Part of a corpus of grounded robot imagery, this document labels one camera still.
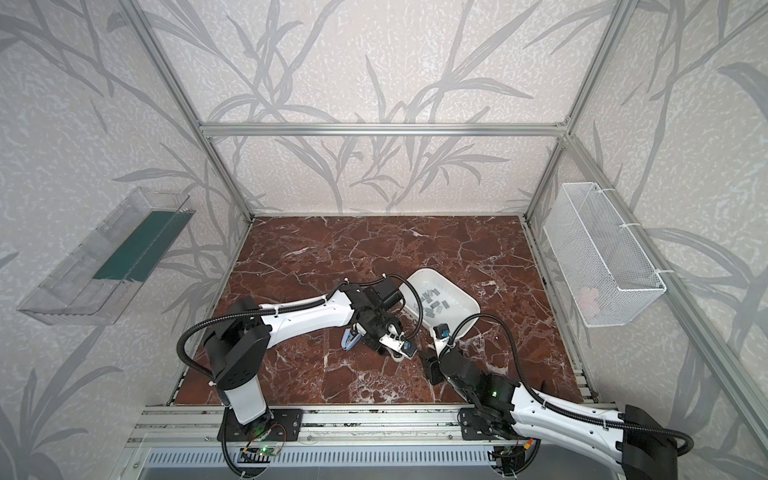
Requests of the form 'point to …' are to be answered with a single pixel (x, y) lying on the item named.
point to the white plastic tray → (461, 304)
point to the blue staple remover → (348, 339)
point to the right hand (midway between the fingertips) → (425, 340)
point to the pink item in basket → (588, 300)
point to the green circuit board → (266, 450)
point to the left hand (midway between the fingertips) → (399, 331)
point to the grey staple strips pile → (434, 304)
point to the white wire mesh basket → (608, 276)
